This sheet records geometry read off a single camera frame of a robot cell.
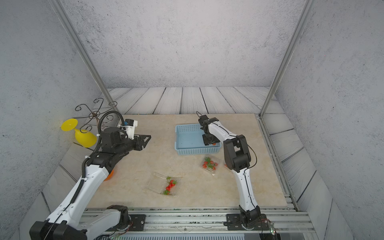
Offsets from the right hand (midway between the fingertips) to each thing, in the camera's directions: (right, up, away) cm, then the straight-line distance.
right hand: (213, 141), depth 101 cm
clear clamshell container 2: (-2, -16, -13) cm, 21 cm away
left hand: (-34, +5, -25) cm, 43 cm away
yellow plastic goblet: (-69, +4, -22) cm, 72 cm away
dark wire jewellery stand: (-64, +16, -22) cm, 69 cm away
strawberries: (-24, -21, -18) cm, 37 cm away
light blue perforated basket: (-16, +1, +4) cm, 17 cm away
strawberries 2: (-3, -13, -9) cm, 16 cm away
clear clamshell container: (-30, -23, -16) cm, 41 cm away
